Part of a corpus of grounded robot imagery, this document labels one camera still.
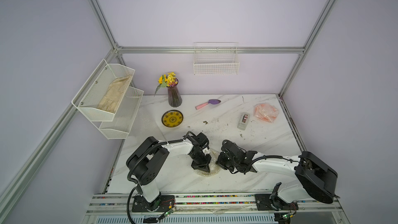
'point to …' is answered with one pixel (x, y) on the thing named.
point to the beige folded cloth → (114, 94)
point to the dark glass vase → (174, 98)
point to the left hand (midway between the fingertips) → (207, 173)
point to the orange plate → (266, 112)
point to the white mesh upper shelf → (100, 97)
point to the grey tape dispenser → (243, 121)
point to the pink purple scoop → (211, 101)
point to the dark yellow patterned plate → (172, 118)
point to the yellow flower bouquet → (169, 80)
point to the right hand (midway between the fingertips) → (211, 165)
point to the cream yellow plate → (214, 168)
